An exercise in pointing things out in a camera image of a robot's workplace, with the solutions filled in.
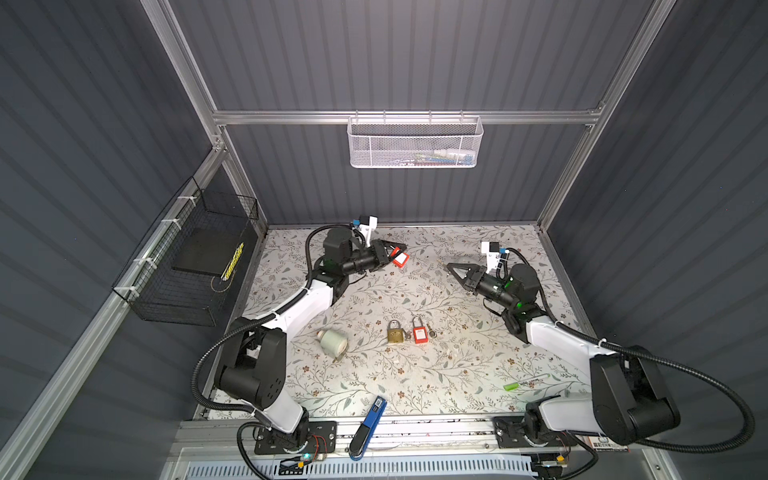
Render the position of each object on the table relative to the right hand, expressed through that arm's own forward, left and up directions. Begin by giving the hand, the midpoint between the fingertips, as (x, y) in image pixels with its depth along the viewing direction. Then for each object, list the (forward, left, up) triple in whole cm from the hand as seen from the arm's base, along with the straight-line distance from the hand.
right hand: (451, 271), depth 78 cm
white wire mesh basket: (+68, +10, -2) cm, 69 cm away
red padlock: (+2, +14, +4) cm, 15 cm away
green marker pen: (-22, -18, -23) cm, 37 cm away
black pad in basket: (+1, +62, +8) cm, 63 cm away
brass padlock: (-8, +15, -23) cm, 28 cm away
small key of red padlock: (-7, +4, -22) cm, 24 cm away
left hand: (+4, +12, +4) cm, 13 cm away
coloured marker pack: (-36, -36, -22) cm, 55 cm away
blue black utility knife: (-34, +22, -18) cm, 44 cm away
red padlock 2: (-9, +8, -21) cm, 24 cm away
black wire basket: (-5, +67, +8) cm, 67 cm away
